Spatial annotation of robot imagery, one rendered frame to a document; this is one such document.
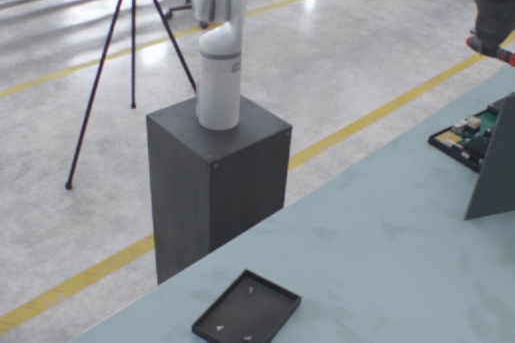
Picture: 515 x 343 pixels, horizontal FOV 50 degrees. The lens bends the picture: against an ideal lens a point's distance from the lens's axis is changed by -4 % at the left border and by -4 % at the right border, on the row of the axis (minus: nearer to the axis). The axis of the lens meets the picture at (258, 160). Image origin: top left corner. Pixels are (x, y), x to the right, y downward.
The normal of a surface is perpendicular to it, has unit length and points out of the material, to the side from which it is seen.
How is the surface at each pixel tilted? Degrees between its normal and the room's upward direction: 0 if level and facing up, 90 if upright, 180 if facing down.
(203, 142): 0
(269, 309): 0
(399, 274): 0
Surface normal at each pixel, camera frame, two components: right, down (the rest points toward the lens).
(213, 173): 0.67, 0.46
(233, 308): 0.06, -0.82
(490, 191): 0.29, 0.56
